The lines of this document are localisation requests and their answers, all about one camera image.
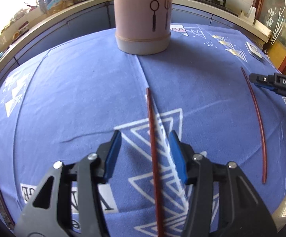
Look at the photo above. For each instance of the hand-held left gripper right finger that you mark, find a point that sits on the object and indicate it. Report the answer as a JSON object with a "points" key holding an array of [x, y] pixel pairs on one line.
{"points": [[177, 158]]}

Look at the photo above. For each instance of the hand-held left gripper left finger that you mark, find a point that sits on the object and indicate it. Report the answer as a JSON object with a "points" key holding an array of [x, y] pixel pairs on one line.
{"points": [[112, 155]]}

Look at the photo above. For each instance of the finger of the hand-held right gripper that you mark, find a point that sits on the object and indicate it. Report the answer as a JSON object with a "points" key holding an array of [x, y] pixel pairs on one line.
{"points": [[266, 88], [264, 79]]}

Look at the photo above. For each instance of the long reddish wooden chopstick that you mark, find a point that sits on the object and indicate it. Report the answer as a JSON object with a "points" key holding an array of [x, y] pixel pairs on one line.
{"points": [[263, 135], [152, 143]]}

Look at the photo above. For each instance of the pink cylindrical utensil holder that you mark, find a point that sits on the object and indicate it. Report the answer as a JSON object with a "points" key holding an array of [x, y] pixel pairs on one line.
{"points": [[138, 17]]}

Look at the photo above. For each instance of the small white square device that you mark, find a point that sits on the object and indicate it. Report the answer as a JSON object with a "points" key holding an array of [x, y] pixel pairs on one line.
{"points": [[254, 50]]}

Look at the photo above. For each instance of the blue printed tablecloth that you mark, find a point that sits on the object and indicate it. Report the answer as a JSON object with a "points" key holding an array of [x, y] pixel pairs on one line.
{"points": [[71, 103]]}

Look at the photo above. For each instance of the white plastic rack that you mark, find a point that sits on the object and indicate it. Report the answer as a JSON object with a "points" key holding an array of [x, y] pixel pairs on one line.
{"points": [[251, 12]]}

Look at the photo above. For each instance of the black gas stove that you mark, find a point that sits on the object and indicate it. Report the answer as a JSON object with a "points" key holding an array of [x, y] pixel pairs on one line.
{"points": [[212, 1]]}

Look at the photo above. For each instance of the grey kitchen base cabinets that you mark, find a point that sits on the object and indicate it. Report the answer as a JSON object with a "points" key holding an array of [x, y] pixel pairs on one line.
{"points": [[83, 22]]}

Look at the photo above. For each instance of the yellow cooking oil bottle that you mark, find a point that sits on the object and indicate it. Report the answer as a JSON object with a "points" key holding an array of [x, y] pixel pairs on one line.
{"points": [[54, 1]]}

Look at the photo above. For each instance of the glass door with wooden frame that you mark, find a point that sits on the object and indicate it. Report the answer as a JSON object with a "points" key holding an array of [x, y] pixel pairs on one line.
{"points": [[276, 17]]}

